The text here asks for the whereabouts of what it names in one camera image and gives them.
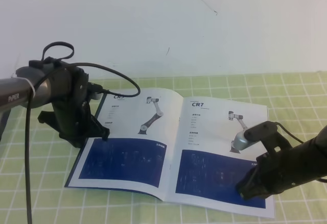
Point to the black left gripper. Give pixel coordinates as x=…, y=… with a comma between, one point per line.
x=71, y=117

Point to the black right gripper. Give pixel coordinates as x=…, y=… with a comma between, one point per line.
x=281, y=168

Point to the robot catalogue book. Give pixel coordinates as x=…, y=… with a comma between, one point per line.
x=177, y=149

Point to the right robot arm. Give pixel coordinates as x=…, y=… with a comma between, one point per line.
x=316, y=157

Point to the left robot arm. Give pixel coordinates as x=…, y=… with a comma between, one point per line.
x=45, y=84

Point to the green checked tablecloth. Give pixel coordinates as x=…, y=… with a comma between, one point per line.
x=296, y=100

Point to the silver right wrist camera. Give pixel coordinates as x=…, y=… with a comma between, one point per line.
x=266, y=133

